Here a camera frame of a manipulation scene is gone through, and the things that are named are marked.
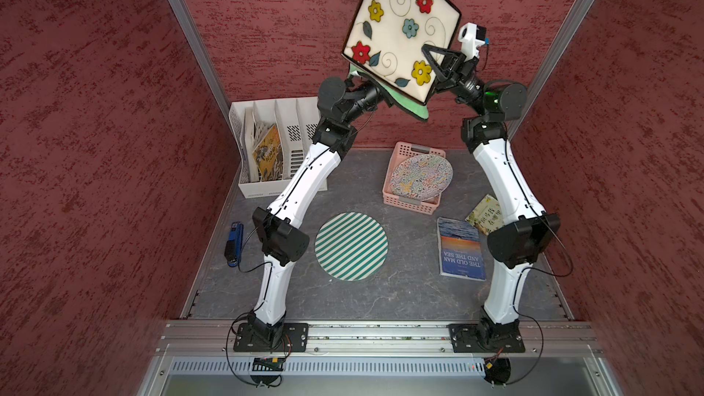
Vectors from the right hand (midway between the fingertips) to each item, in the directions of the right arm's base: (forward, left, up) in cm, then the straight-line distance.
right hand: (419, 56), depth 54 cm
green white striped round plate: (-13, +16, -60) cm, 64 cm away
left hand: (0, 0, -2) cm, 2 cm away
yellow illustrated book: (+17, +46, -46) cm, 67 cm away
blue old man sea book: (-16, -21, -60) cm, 66 cm away
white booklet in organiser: (+15, +51, -38) cm, 65 cm away
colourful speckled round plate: (+14, -12, -56) cm, 59 cm away
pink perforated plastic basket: (+28, -6, -56) cm, 63 cm away
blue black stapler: (-14, +55, -56) cm, 80 cm away
